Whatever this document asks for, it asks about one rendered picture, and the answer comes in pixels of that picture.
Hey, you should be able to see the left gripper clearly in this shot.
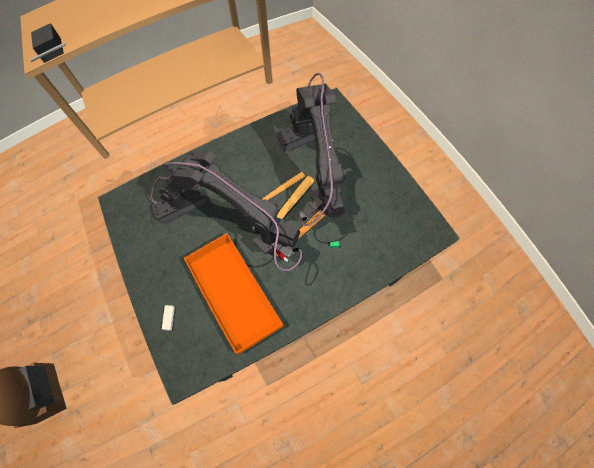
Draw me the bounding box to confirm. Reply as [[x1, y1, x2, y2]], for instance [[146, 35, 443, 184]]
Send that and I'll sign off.
[[301, 188, 325, 218]]

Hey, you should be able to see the small white rectangular block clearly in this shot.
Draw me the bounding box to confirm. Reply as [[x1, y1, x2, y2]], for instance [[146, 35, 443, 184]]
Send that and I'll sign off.
[[162, 306, 175, 330]]

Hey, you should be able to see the orange bin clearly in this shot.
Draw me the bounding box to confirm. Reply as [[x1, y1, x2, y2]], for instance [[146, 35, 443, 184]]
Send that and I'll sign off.
[[185, 236, 284, 354]]

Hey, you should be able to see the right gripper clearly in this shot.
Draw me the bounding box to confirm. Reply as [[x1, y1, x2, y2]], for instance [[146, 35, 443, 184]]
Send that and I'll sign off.
[[253, 234, 294, 256]]

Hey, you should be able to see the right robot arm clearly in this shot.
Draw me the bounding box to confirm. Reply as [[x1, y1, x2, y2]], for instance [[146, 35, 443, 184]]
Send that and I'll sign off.
[[152, 151, 300, 258]]

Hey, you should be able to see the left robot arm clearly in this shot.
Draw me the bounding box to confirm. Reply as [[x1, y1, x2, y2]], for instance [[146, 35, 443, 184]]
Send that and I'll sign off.
[[277, 83, 346, 218]]

